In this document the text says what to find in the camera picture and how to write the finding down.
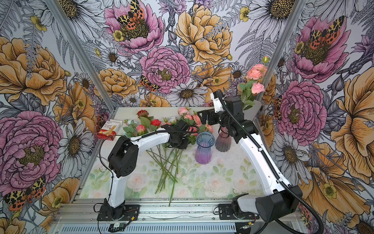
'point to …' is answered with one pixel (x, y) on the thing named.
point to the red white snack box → (109, 129)
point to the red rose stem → (156, 122)
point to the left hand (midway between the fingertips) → (182, 149)
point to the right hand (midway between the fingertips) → (205, 114)
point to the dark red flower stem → (142, 114)
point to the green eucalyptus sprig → (129, 129)
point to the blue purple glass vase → (204, 141)
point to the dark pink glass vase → (223, 143)
